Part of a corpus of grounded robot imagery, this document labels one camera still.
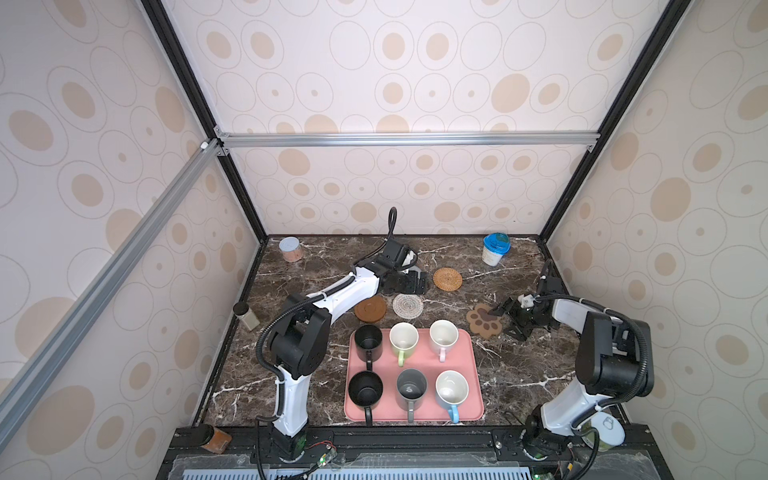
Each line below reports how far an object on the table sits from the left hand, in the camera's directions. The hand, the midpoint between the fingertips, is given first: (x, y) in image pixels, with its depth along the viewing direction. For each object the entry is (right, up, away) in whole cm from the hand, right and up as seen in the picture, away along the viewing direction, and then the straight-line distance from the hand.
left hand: (426, 284), depth 90 cm
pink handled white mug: (+5, -16, -1) cm, 16 cm away
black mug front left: (-18, -28, -9) cm, 34 cm away
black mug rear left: (-17, -17, -2) cm, 25 cm away
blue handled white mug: (+6, -27, -10) cm, 30 cm away
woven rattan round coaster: (+9, +1, +16) cm, 19 cm away
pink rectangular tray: (+11, -23, +2) cm, 26 cm away
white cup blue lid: (+27, +13, +16) cm, 33 cm away
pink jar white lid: (-47, +12, +20) cm, 53 cm away
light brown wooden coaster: (-17, -9, +8) cm, 21 cm away
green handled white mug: (-7, -16, 0) cm, 18 cm away
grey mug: (-5, -27, -9) cm, 29 cm away
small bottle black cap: (-55, -8, -2) cm, 55 cm away
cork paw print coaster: (+19, -13, +5) cm, 23 cm away
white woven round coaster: (-5, -8, +10) cm, 14 cm away
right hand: (+27, -12, +4) cm, 29 cm away
